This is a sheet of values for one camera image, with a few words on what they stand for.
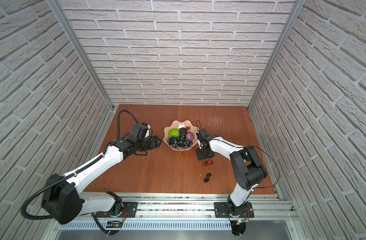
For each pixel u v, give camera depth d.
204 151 0.79
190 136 0.95
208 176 0.83
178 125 1.03
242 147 0.51
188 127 1.03
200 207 0.77
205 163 0.89
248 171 0.47
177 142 0.90
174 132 0.95
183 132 0.99
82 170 0.45
